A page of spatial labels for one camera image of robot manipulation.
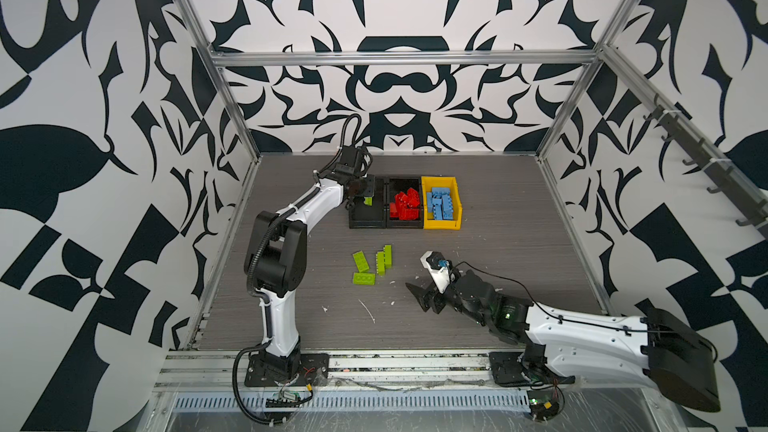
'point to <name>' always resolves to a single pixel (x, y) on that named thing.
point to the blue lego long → (440, 203)
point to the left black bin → (362, 216)
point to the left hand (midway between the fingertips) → (371, 178)
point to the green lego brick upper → (368, 200)
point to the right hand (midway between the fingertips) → (418, 274)
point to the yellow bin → (429, 223)
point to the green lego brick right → (384, 259)
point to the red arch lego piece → (406, 207)
